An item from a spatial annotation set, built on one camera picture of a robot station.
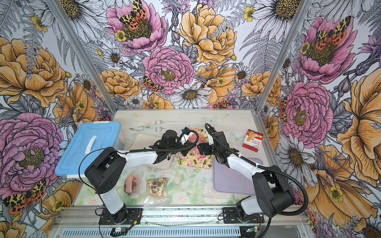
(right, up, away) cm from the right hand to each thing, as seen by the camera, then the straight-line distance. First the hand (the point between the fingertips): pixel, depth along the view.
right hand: (204, 148), depth 90 cm
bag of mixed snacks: (-25, -22, -11) cm, 35 cm away
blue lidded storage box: (-63, +6, -7) cm, 64 cm away
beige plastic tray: (-42, +3, +16) cm, 45 cm away
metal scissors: (-45, +11, +22) cm, 52 cm away
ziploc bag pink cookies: (-1, +5, +13) cm, 14 cm away
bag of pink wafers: (-39, -17, -11) cm, 44 cm away
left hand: (-6, +1, -2) cm, 6 cm away
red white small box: (+33, +3, +9) cm, 34 cm away
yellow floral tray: (-6, -7, +4) cm, 10 cm away
